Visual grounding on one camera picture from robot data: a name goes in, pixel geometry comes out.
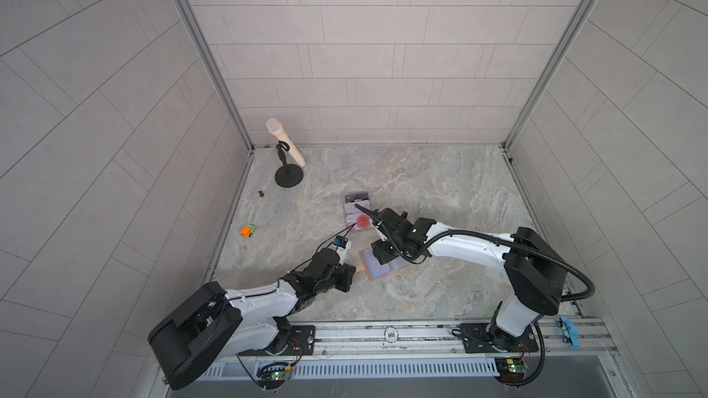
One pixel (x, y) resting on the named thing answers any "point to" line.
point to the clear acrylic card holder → (356, 195)
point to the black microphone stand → (288, 175)
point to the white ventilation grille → (293, 369)
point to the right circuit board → (511, 369)
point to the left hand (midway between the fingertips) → (359, 270)
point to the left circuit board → (275, 376)
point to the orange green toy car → (247, 230)
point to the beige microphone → (276, 126)
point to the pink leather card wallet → (373, 269)
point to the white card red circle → (359, 221)
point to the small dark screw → (261, 193)
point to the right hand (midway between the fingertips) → (378, 252)
